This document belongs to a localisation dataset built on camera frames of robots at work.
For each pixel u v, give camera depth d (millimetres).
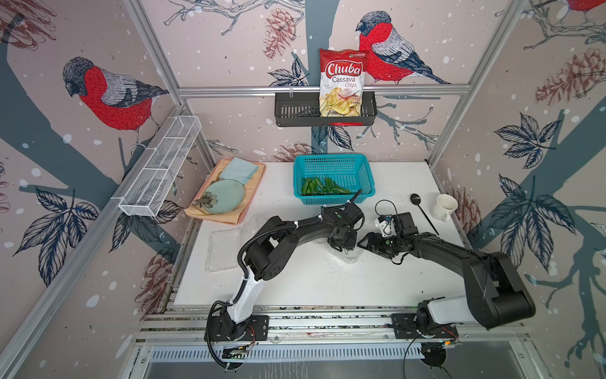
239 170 1183
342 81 842
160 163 793
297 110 951
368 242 812
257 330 730
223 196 1082
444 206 943
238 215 987
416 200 1059
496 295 432
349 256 880
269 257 519
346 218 739
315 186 1091
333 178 1146
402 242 695
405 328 728
